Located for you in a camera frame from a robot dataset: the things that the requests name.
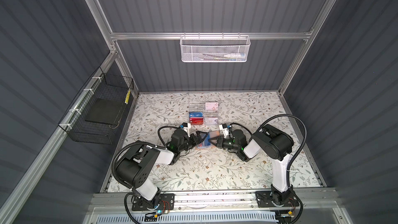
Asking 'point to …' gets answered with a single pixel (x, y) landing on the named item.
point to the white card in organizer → (211, 120)
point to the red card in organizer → (196, 121)
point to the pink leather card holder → (213, 134)
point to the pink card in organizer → (211, 106)
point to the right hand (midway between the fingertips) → (210, 142)
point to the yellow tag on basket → (127, 97)
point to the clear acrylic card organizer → (204, 114)
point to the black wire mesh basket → (103, 86)
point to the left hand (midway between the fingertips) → (205, 137)
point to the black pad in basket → (105, 110)
